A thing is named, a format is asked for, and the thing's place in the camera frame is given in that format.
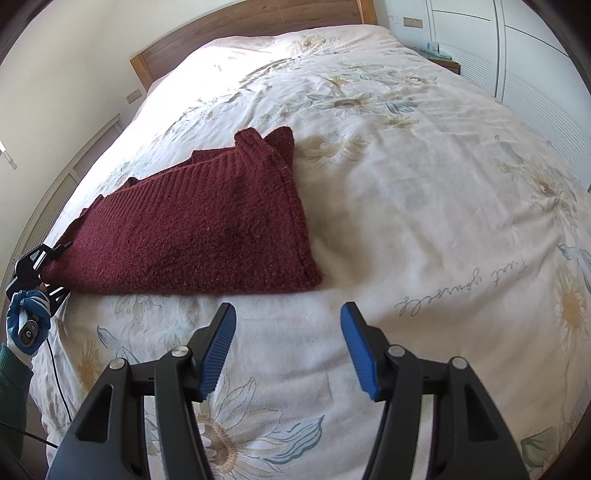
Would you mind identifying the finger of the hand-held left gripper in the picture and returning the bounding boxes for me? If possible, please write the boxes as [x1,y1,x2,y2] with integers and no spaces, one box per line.
[46,284,71,317]
[30,242,72,267]

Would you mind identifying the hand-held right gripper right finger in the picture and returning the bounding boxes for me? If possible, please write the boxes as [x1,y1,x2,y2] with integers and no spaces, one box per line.
[340,302,532,480]

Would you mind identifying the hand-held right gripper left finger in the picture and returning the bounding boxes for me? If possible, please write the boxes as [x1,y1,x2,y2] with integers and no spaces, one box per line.
[46,302,238,480]

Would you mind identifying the dark red knit sweater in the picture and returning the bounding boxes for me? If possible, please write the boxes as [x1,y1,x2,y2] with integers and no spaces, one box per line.
[44,127,324,296]

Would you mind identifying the person's left forearm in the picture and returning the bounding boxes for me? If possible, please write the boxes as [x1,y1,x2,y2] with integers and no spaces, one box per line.
[0,344,35,459]

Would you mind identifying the person's left hand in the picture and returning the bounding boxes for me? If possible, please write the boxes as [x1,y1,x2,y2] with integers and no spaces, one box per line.
[6,288,51,357]

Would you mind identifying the white slatted radiator cover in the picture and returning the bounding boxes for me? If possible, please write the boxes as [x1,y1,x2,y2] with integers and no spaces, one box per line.
[9,115,123,271]

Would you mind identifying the floral cream duvet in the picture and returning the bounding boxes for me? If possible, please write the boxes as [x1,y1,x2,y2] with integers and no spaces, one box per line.
[34,23,591,480]

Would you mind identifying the wooden nightstand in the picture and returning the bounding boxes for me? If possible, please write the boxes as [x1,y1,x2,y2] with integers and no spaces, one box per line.
[422,46,462,78]

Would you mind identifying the wooden headboard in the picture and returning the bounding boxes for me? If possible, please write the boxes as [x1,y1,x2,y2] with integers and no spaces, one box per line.
[129,0,379,95]

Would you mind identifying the white wardrobe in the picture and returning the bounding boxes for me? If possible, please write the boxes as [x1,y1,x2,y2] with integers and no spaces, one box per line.
[425,0,591,190]

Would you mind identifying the black cable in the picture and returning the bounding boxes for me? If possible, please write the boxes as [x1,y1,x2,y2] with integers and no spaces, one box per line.
[0,337,72,449]

